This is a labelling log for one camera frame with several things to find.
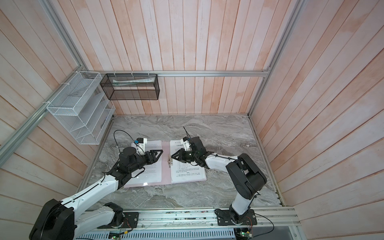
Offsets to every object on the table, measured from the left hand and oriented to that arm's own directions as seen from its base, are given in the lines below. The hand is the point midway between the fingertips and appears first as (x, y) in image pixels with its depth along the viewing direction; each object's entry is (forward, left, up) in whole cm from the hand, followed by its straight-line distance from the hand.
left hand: (160, 154), depth 81 cm
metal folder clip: (+4, -3, -15) cm, 16 cm away
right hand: (+1, -6, -5) cm, 8 cm away
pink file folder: (-3, -2, -15) cm, 15 cm away
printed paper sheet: (-4, +7, -15) cm, 17 cm away
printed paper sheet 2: (-4, -12, -15) cm, 20 cm away
